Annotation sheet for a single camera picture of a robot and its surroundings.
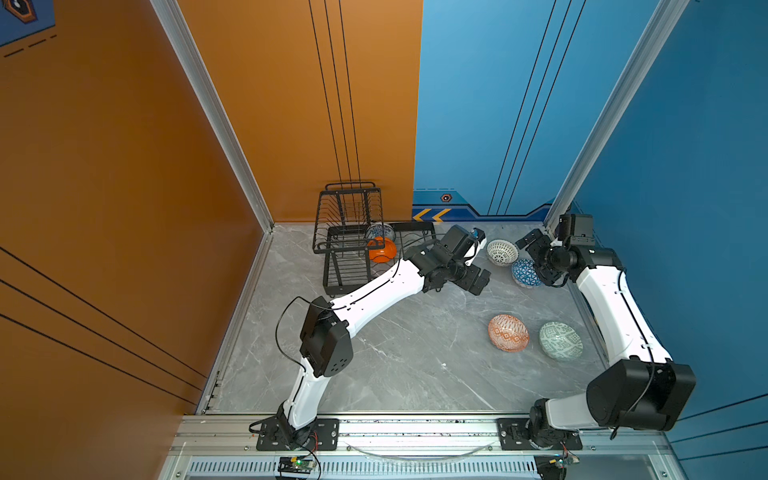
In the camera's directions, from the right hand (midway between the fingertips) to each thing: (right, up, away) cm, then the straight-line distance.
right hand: (521, 252), depth 82 cm
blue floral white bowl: (-40, +8, +29) cm, 51 cm away
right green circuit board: (+3, -51, -12) cm, 52 cm away
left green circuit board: (-59, -51, -11) cm, 78 cm away
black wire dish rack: (-47, +3, +8) cm, 47 cm away
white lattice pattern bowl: (+5, 0, +27) cm, 27 cm away
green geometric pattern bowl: (+14, -26, +6) cm, 30 cm away
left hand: (-12, -6, -2) cm, 14 cm away
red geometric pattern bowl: (-1, -24, +7) cm, 26 cm away
